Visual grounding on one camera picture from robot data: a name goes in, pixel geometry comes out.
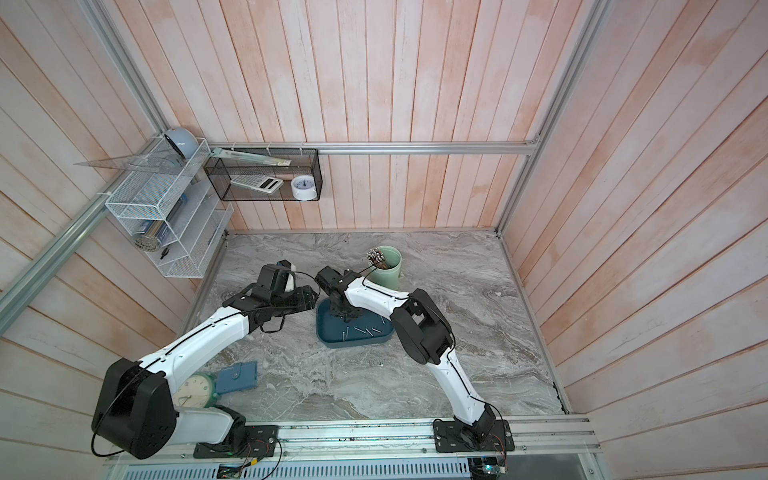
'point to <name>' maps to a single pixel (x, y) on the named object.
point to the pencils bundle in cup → (377, 258)
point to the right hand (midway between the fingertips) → (342, 310)
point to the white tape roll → (303, 187)
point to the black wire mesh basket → (220, 171)
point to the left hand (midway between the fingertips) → (308, 301)
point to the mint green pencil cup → (387, 269)
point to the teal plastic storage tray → (335, 332)
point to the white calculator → (260, 183)
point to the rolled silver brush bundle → (155, 231)
